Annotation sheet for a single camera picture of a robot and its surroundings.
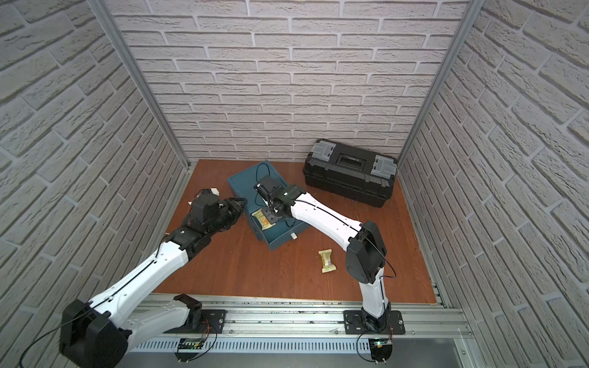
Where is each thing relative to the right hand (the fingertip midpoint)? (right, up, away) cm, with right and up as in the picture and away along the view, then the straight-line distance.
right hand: (278, 209), depth 84 cm
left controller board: (-27, -43, -13) cm, 53 cm away
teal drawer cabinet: (-13, +9, -1) cm, 16 cm away
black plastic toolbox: (+30, +15, +11) cm, 35 cm away
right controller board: (+34, -42, -14) cm, 56 cm away
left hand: (-9, +5, -6) cm, 12 cm away
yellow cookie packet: (-5, -4, -5) cm, 8 cm away
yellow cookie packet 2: (+18, -19, +1) cm, 26 cm away
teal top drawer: (+3, -5, -12) cm, 13 cm away
